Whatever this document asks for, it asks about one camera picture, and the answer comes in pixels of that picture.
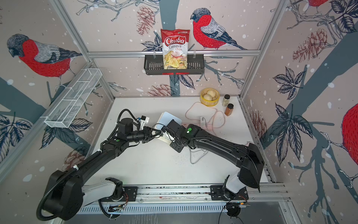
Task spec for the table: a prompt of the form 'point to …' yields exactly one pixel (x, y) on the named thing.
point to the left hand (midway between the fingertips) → (162, 132)
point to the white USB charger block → (202, 122)
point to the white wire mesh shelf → (67, 106)
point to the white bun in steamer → (210, 94)
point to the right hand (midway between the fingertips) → (175, 141)
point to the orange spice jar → (229, 109)
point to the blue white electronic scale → (163, 120)
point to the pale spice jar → (226, 101)
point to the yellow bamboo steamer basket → (215, 100)
